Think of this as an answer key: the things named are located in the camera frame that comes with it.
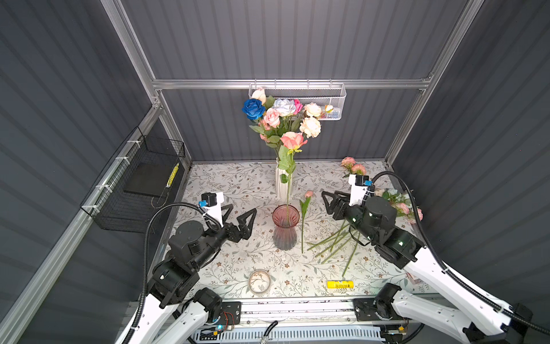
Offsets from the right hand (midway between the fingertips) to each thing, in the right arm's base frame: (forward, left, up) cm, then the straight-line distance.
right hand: (330, 195), depth 68 cm
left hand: (-7, +26, +3) cm, 28 cm away
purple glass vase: (-2, +15, -11) cm, 18 cm away
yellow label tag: (-20, -5, -28) cm, 35 cm away
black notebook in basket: (+8, +63, 0) cm, 63 cm away
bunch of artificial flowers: (-2, -8, -30) cm, 31 cm away
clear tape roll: (-19, +25, -30) cm, 43 cm away
